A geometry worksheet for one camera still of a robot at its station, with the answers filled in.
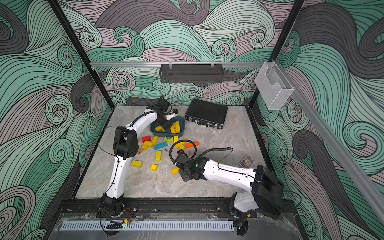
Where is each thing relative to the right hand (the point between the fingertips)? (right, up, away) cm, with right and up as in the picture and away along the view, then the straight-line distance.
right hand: (185, 172), depth 80 cm
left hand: (-14, +28, +23) cm, 39 cm away
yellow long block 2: (-9, +21, +24) cm, 33 cm away
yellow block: (-20, +23, +25) cm, 39 cm away
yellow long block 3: (-6, -2, +7) cm, 10 cm away
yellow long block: (-7, +23, +25) cm, 35 cm away
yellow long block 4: (-5, +11, +18) cm, 22 cm away
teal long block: (-17, +11, +18) cm, 27 cm away
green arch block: (-10, +15, +18) cm, 25 cm away
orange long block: (+2, +17, -11) cm, 21 cm away
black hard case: (+15, +33, +31) cm, 48 cm away
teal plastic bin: (-13, +20, +18) cm, 30 cm away
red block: (-26, +16, +18) cm, 35 cm away
